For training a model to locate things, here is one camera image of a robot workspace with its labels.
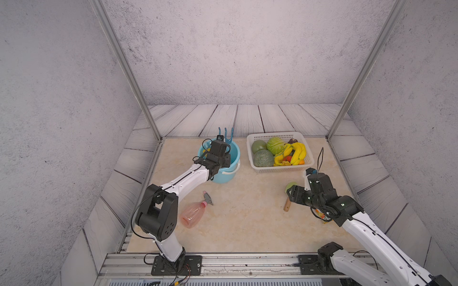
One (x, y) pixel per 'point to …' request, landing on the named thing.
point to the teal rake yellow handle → (226, 140)
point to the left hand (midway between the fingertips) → (227, 155)
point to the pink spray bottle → (192, 213)
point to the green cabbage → (275, 145)
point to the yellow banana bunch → (299, 152)
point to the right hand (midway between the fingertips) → (294, 192)
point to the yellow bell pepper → (278, 159)
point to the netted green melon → (263, 158)
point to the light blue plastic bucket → (225, 175)
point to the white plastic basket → (297, 136)
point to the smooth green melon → (258, 145)
